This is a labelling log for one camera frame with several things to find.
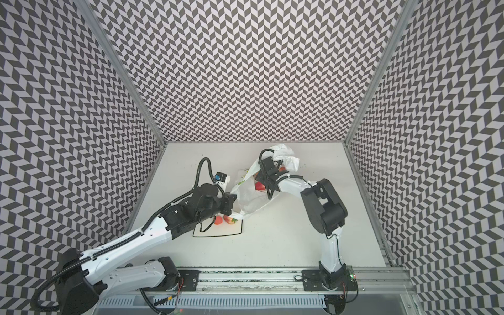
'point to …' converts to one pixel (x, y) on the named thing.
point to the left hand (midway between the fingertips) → (236, 198)
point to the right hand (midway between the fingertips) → (262, 182)
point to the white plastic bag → (245, 197)
